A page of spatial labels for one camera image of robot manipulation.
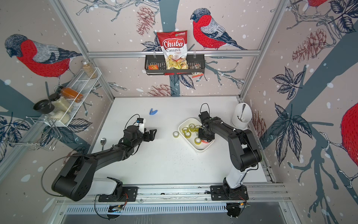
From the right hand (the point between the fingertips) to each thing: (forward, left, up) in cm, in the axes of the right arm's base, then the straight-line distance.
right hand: (202, 136), depth 94 cm
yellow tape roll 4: (+2, +10, -1) cm, 10 cm away
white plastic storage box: (+4, +9, -1) cm, 10 cm away
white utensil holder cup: (+14, -28, +6) cm, 32 cm away
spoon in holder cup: (+17, -29, +12) cm, 35 cm away
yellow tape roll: (+7, +8, 0) cm, 10 cm away
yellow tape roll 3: (+5, +13, 0) cm, 14 cm away
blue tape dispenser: (+20, +40, 0) cm, 45 cm away
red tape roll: (-3, -1, -1) cm, 4 cm away
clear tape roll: (+2, +19, -2) cm, 19 cm away
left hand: (+1, +33, +8) cm, 34 cm away
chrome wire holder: (-15, +81, +22) cm, 85 cm away
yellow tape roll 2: (+4, +4, +2) cm, 6 cm away
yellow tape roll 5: (-3, +3, -2) cm, 5 cm away
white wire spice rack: (-7, +69, +35) cm, 78 cm away
